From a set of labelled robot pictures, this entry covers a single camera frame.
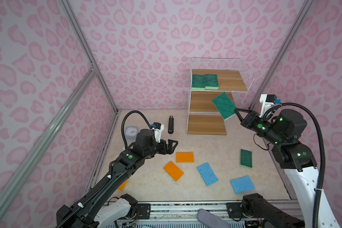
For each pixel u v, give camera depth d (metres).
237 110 0.58
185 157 0.93
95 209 0.41
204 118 1.13
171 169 0.88
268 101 0.50
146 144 0.54
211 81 0.74
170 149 0.64
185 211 0.75
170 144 0.64
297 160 0.39
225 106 0.61
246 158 0.92
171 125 1.09
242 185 0.80
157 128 0.64
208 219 0.69
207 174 0.84
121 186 0.81
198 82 0.74
